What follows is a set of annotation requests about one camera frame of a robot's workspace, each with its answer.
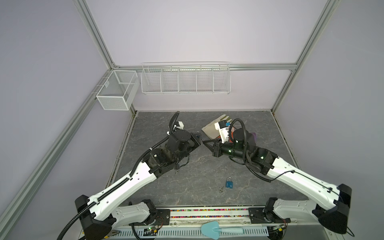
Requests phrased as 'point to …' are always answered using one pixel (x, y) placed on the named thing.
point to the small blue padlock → (198, 136)
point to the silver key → (220, 189)
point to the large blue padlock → (229, 182)
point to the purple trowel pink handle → (255, 136)
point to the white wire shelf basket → (181, 78)
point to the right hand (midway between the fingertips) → (203, 144)
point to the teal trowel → (211, 229)
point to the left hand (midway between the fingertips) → (202, 138)
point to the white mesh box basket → (118, 90)
